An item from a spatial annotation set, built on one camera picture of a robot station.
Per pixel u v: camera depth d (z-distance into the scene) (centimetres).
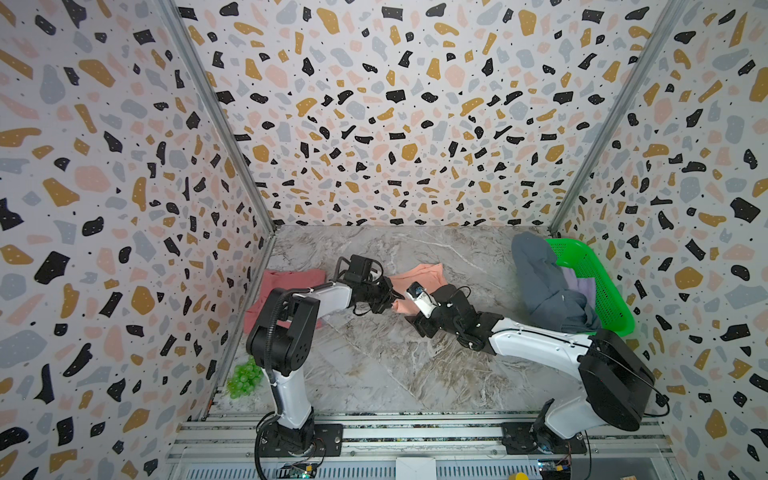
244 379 78
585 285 101
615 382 44
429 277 104
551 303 88
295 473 71
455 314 64
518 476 65
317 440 73
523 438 74
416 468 66
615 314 91
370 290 83
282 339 50
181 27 71
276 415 59
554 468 72
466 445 73
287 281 101
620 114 88
